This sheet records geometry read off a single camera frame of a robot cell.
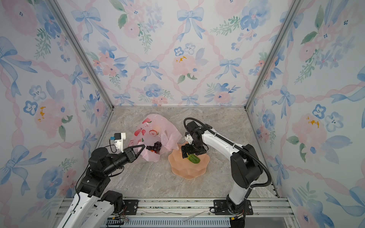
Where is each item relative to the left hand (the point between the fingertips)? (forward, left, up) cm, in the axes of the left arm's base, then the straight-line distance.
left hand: (144, 145), depth 67 cm
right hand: (+5, -22, -19) cm, 29 cm away
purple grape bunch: (+11, -1, -21) cm, 24 cm away
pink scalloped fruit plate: (-1, -19, -25) cm, 32 cm away
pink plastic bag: (+21, +1, -14) cm, 25 cm away
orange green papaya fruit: (+4, -25, -23) cm, 34 cm away
